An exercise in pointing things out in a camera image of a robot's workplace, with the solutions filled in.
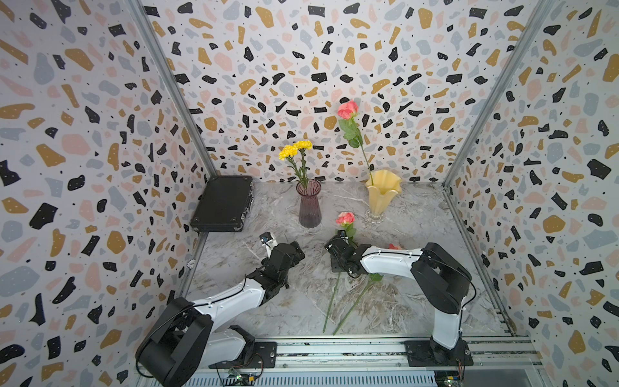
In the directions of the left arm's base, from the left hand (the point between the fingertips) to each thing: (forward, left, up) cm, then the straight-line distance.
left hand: (293, 247), depth 88 cm
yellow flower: (+23, +1, +26) cm, 34 cm away
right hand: (-1, -16, -9) cm, 19 cm away
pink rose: (+17, -21, -5) cm, 27 cm away
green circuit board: (-38, +15, -11) cm, 42 cm away
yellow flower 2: (+27, -4, +25) cm, 37 cm away
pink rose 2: (-8, -29, -9) cm, 32 cm away
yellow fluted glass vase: (+25, -37, +7) cm, 45 cm away
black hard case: (+26, +34, -6) cm, 44 cm away
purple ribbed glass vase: (+24, -5, -11) cm, 27 cm away
